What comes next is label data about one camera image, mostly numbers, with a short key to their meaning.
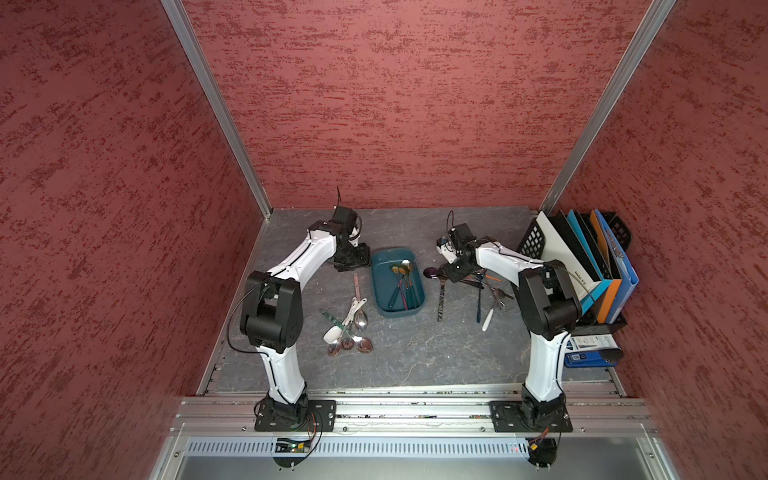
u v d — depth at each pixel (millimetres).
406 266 1031
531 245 855
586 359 811
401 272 1014
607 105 882
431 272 1027
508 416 739
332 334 874
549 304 534
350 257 796
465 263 779
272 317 487
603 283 659
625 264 702
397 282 999
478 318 921
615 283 680
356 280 1001
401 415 757
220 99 874
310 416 735
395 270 1019
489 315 918
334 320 897
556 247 743
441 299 955
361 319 915
